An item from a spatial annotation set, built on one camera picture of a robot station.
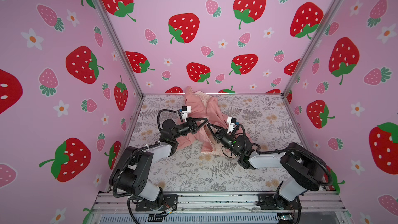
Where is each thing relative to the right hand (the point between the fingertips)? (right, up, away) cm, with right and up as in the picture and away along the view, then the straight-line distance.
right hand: (205, 127), depth 73 cm
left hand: (+1, +3, +1) cm, 3 cm away
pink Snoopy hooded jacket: (-4, +11, +36) cm, 38 cm away
